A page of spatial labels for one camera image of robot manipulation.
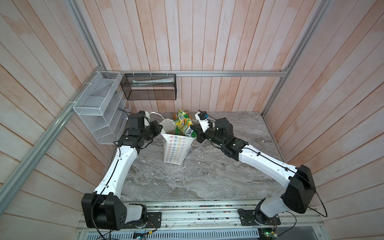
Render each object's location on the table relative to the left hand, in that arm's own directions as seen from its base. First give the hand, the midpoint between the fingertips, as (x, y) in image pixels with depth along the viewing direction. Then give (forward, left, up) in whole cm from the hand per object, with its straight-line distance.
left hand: (163, 128), depth 78 cm
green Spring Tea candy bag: (0, -11, +4) cm, 12 cm away
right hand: (-2, -15, +4) cm, 15 cm away
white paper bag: (-7, -7, -8) cm, 13 cm away
